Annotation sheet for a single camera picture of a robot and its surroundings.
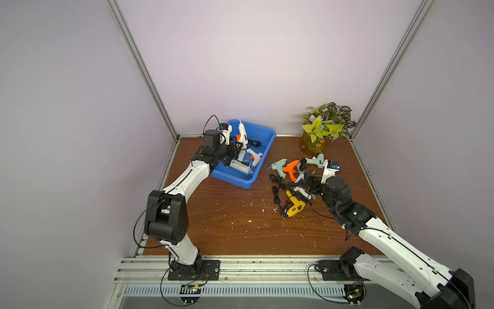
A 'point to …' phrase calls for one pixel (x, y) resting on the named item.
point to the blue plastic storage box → (230, 175)
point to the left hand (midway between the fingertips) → (243, 143)
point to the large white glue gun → (238, 164)
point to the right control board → (354, 292)
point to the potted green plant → (318, 126)
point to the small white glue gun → (244, 139)
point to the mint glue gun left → (278, 166)
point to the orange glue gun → (290, 168)
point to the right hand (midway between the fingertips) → (315, 170)
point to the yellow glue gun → (298, 205)
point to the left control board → (190, 293)
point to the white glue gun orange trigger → (256, 156)
